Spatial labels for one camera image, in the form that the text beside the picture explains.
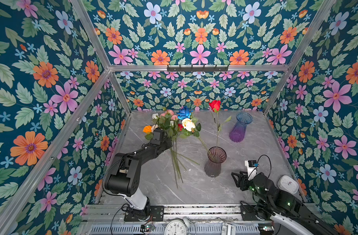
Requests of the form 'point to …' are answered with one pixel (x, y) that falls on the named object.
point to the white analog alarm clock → (176, 227)
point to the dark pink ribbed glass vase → (216, 155)
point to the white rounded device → (287, 184)
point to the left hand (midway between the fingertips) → (171, 140)
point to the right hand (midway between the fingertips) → (236, 172)
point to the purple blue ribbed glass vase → (237, 133)
